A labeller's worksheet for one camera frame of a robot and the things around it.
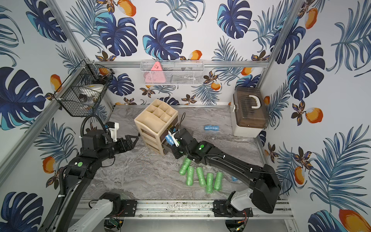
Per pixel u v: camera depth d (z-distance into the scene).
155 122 0.80
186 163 0.88
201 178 0.83
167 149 0.82
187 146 0.57
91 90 0.80
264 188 0.40
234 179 0.83
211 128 1.04
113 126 0.63
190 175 0.84
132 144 0.64
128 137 0.63
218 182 0.81
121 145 0.61
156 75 0.90
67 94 0.76
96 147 0.52
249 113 0.98
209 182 0.82
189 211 0.75
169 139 0.76
